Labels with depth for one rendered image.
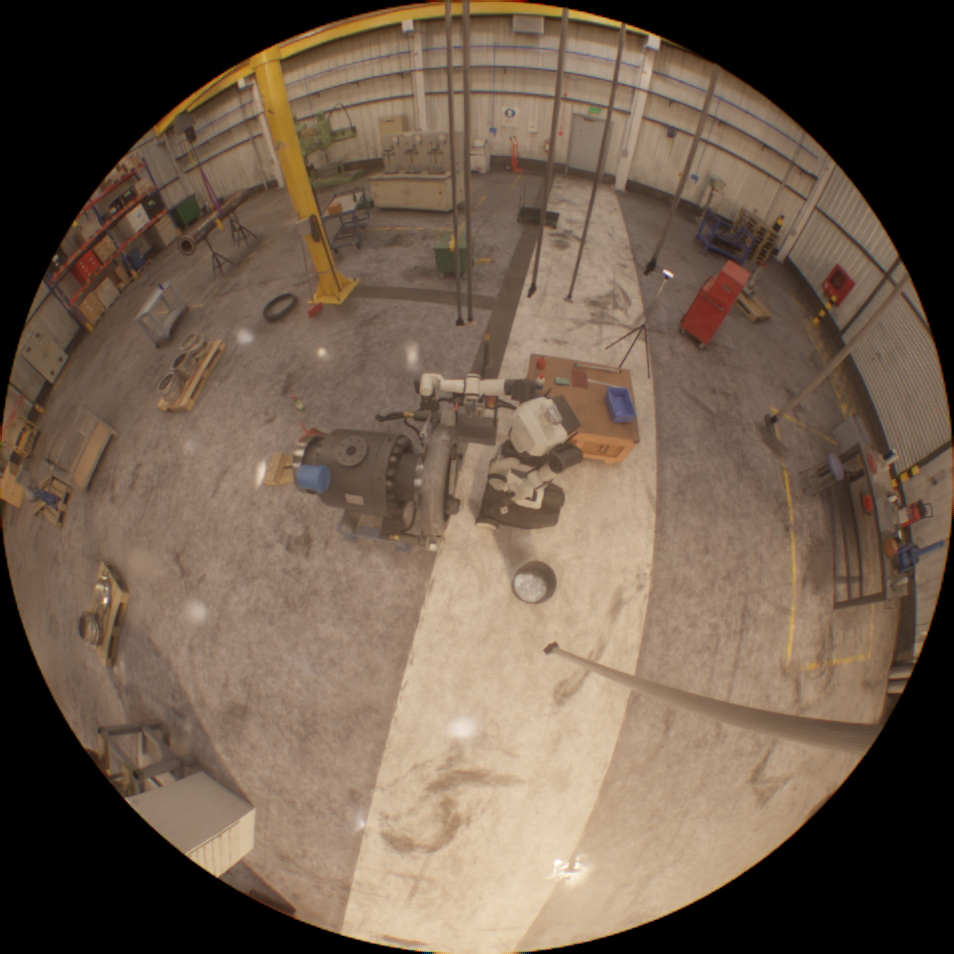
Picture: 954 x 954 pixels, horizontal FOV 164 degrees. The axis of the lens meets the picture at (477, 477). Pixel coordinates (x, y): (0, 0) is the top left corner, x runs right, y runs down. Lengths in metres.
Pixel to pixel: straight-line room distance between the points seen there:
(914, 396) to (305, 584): 10.37
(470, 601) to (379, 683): 1.02
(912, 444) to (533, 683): 8.23
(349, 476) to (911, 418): 9.36
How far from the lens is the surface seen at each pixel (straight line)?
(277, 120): 4.53
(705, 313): 4.84
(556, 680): 2.83
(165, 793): 4.09
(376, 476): 2.08
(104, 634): 5.50
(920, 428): 8.70
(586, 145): 11.51
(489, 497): 2.65
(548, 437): 1.64
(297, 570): 3.13
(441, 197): 7.22
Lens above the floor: 2.69
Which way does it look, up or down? 67 degrees down
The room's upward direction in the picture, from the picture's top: straight up
